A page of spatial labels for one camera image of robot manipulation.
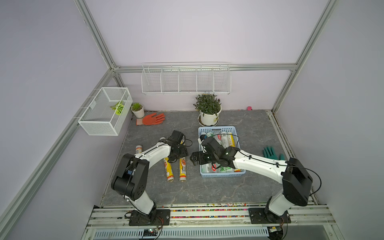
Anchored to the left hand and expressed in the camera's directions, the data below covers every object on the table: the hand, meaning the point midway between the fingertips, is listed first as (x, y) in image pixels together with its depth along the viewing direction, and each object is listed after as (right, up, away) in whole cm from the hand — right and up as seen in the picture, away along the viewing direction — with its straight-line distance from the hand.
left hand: (182, 155), depth 92 cm
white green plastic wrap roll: (+14, -6, -7) cm, 17 cm away
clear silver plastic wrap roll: (+28, +9, +7) cm, 30 cm away
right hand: (+8, +2, -10) cm, 13 cm away
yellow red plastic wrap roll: (-8, -8, -5) cm, 12 cm away
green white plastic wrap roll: (+24, -6, -7) cm, 26 cm away
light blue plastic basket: (+17, -1, -23) cm, 29 cm away
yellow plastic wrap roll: (+32, +7, +7) cm, 33 cm away
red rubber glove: (-28, +23, +24) cm, 43 cm away
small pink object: (+53, +33, +32) cm, 70 cm away
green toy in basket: (-35, +29, -9) cm, 46 cm away
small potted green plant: (-36, +31, +20) cm, 52 cm away
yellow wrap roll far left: (+1, -7, -5) cm, 9 cm away
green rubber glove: (+56, +1, +4) cm, 56 cm away
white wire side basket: (-42, +25, -9) cm, 49 cm away
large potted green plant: (+18, +31, +8) cm, 36 cm away
